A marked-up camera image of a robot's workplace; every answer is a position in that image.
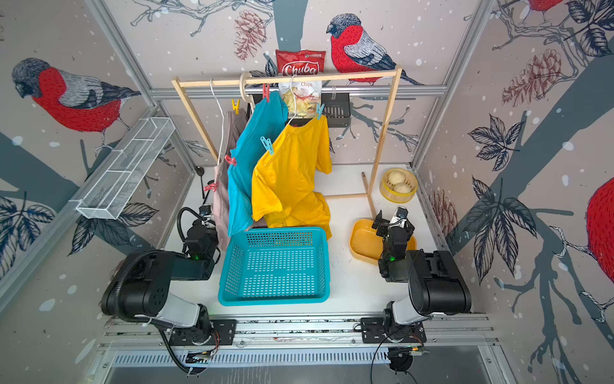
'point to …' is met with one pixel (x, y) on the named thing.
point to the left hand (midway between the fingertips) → (223, 208)
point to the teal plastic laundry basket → (279, 266)
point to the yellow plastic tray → (366, 245)
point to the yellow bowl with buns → (399, 186)
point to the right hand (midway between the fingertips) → (392, 212)
